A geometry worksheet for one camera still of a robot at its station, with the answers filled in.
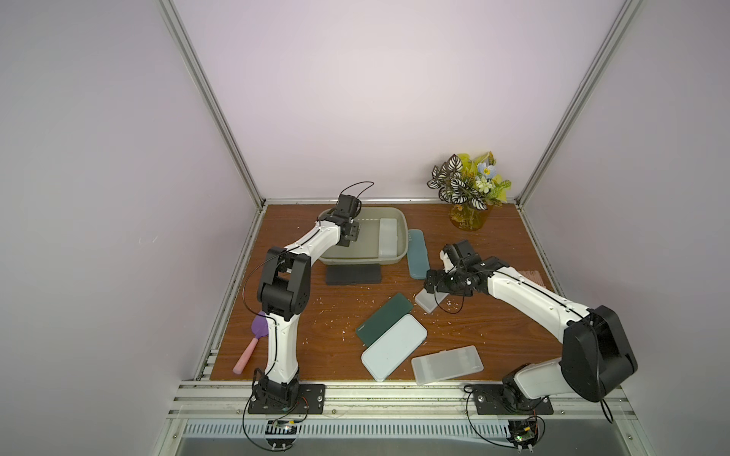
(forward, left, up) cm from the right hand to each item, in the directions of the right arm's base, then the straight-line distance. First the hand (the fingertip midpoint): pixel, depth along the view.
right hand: (437, 279), depth 86 cm
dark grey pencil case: (+7, +28, -9) cm, 30 cm away
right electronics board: (-37, -19, -11) cm, 43 cm away
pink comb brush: (+7, -36, -10) cm, 38 cm away
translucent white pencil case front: (-22, -1, -8) cm, 24 cm away
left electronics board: (-40, +43, -12) cm, 60 cm away
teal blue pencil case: (+14, +5, -8) cm, 17 cm away
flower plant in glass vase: (+27, -12, +14) cm, 33 cm away
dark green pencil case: (-10, +17, -8) cm, 21 cm away
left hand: (+22, +30, +1) cm, 37 cm away
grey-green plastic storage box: (+20, +25, -13) cm, 34 cm away
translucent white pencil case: (-3, +2, -9) cm, 9 cm away
